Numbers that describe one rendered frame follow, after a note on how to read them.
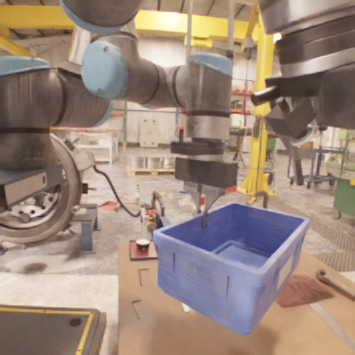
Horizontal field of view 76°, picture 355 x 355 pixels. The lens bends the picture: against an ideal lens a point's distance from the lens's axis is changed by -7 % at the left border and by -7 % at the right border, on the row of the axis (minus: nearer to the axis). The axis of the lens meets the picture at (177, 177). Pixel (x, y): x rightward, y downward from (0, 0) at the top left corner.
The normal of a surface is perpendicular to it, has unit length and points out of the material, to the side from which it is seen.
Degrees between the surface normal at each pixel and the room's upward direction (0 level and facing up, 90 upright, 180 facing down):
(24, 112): 90
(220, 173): 90
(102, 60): 95
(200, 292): 90
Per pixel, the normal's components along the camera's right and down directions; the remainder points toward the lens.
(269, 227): -0.65, 0.10
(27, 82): 0.73, 0.15
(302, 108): 0.24, 0.29
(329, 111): -0.91, 0.39
